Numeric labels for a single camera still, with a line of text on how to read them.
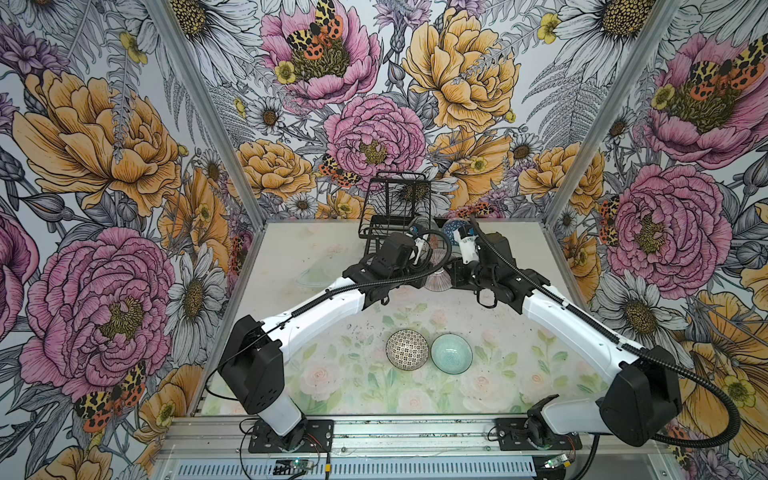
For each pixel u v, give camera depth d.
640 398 0.40
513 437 0.73
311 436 0.73
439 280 0.82
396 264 0.62
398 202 1.19
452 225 1.11
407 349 0.87
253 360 0.43
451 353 0.87
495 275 0.62
